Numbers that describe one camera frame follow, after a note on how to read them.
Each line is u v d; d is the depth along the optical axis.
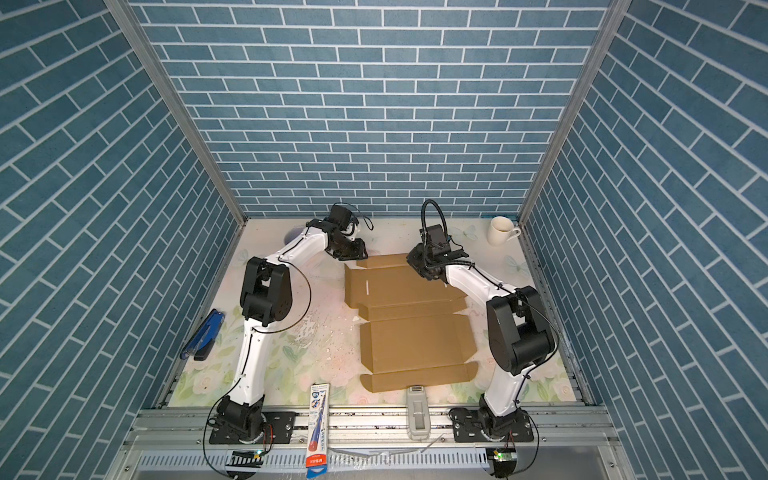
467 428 0.74
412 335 0.92
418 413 0.74
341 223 0.87
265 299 0.62
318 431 0.72
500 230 1.06
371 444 0.72
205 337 0.87
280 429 0.73
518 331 0.48
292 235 1.09
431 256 0.73
